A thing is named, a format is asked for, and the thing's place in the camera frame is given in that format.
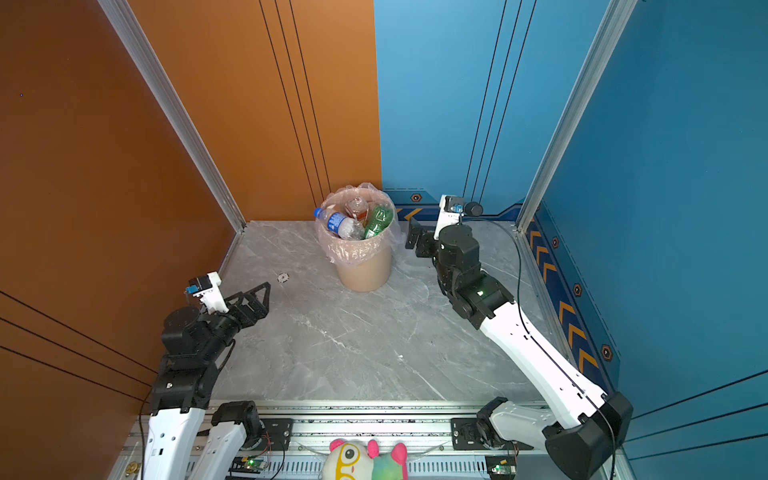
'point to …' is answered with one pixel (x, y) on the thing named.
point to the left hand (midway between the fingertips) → (257, 287)
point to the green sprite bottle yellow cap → (380, 218)
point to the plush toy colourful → (351, 461)
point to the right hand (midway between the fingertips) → (426, 220)
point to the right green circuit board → (501, 466)
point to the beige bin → (369, 276)
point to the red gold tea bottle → (358, 209)
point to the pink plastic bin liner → (356, 252)
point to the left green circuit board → (243, 464)
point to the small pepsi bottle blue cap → (341, 225)
